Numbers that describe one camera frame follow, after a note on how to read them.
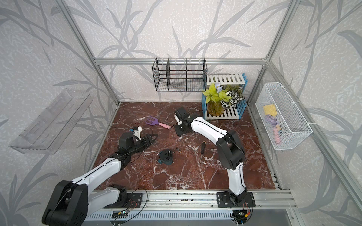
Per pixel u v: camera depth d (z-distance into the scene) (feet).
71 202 1.32
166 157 2.77
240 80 3.21
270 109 2.78
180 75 3.45
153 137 2.53
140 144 2.44
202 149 3.05
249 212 2.29
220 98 2.98
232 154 1.64
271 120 2.69
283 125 2.06
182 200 2.47
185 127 2.15
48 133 2.17
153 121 3.55
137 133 2.58
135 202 2.37
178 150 2.99
